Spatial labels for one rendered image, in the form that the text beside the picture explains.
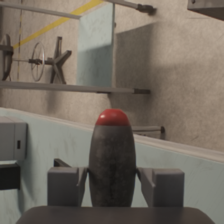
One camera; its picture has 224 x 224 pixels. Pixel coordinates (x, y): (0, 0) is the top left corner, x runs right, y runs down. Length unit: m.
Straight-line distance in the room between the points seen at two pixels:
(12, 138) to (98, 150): 0.82
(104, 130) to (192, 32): 1.64
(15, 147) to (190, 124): 1.07
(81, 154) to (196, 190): 0.31
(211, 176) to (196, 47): 1.43
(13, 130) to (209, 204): 0.72
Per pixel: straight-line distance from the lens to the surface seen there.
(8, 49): 3.03
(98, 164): 0.16
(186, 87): 1.76
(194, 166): 0.37
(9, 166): 1.09
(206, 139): 1.66
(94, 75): 2.02
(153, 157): 0.42
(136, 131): 1.76
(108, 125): 0.16
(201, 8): 0.59
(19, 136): 0.97
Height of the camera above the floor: 1.27
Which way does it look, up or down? 32 degrees down
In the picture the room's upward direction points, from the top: 89 degrees counter-clockwise
